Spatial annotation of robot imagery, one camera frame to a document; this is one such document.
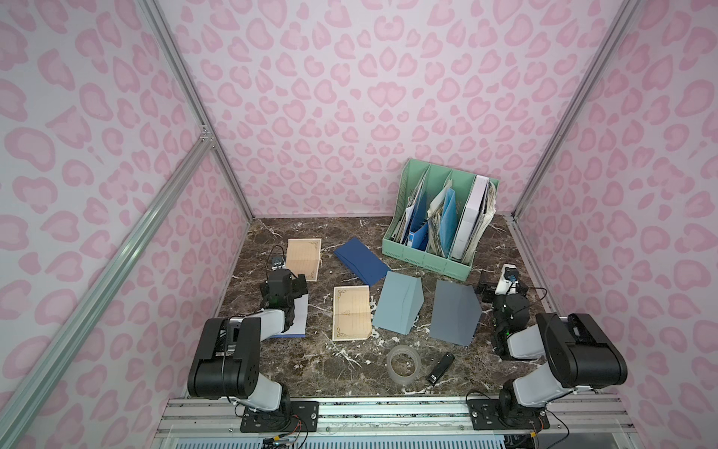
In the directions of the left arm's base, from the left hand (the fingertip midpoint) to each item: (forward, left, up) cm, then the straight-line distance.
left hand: (285, 274), depth 94 cm
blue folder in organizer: (+11, -54, +13) cm, 57 cm away
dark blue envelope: (+11, -26, -8) cm, 29 cm away
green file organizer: (+11, -44, +8) cm, 46 cm away
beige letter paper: (-11, -23, -7) cm, 26 cm away
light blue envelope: (-8, -39, -7) cm, 40 cm away
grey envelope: (-11, -57, -7) cm, 58 cm away
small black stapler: (-29, -49, -3) cm, 57 cm away
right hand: (-3, -69, +5) cm, 70 cm away
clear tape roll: (-27, -38, -6) cm, 47 cm away
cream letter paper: (+11, -3, -7) cm, 14 cm away
